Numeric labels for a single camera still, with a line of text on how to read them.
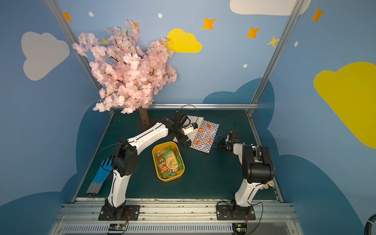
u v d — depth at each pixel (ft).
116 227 2.35
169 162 2.87
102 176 2.78
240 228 2.35
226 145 2.89
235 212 2.22
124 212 2.27
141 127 3.63
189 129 2.73
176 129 2.35
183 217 2.41
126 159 1.74
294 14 2.35
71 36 2.57
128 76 2.31
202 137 3.46
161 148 3.13
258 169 1.64
